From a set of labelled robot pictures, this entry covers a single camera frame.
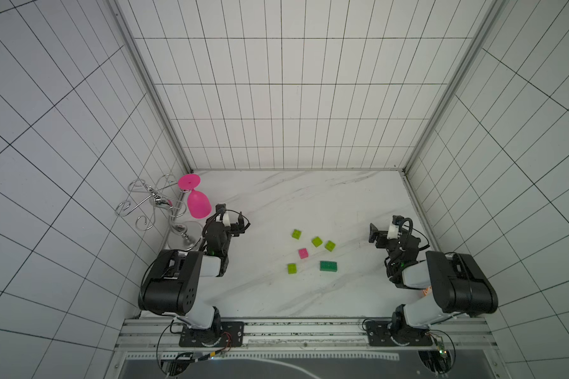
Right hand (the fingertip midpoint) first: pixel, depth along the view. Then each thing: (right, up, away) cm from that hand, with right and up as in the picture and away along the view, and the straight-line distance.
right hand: (386, 221), depth 92 cm
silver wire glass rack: (-81, -6, 0) cm, 81 cm away
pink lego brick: (-33, -12, -2) cm, 36 cm away
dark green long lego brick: (-24, -16, -5) cm, 29 cm away
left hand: (-63, +2, +2) cm, 63 cm away
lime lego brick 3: (-22, -10, 0) cm, 25 cm away
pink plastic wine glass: (-71, +6, -9) cm, 72 cm away
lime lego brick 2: (-27, -8, +1) cm, 29 cm away
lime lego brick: (-36, -6, +3) cm, 36 cm away
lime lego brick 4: (-38, -17, -7) cm, 42 cm away
